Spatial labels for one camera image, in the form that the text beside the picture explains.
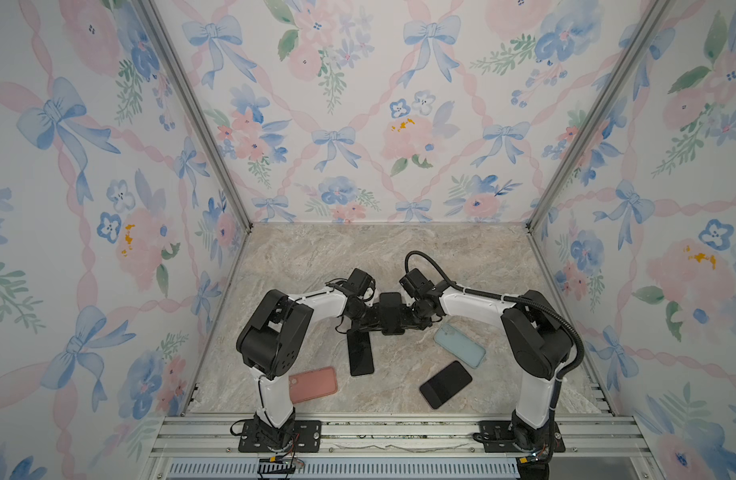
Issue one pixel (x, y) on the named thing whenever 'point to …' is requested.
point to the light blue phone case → (460, 345)
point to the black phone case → (391, 314)
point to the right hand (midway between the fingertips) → (398, 323)
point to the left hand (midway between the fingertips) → (387, 324)
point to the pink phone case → (312, 384)
